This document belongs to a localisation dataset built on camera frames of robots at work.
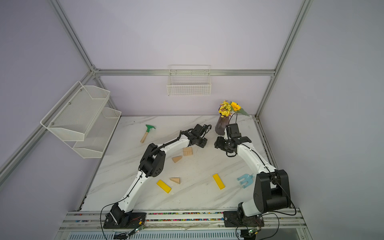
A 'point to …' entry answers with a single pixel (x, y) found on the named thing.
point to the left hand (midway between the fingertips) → (202, 141)
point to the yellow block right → (218, 181)
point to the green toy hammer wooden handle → (148, 128)
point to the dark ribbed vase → (223, 121)
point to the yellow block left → (164, 186)
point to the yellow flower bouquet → (226, 109)
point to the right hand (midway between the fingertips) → (220, 146)
